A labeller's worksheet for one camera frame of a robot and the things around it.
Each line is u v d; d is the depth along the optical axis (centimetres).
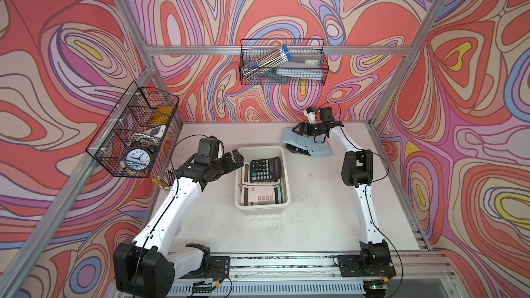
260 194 86
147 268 38
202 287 72
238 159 72
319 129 98
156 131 74
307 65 88
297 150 105
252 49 88
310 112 102
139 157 68
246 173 93
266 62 80
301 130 101
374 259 64
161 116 78
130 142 72
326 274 73
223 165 70
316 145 101
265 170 93
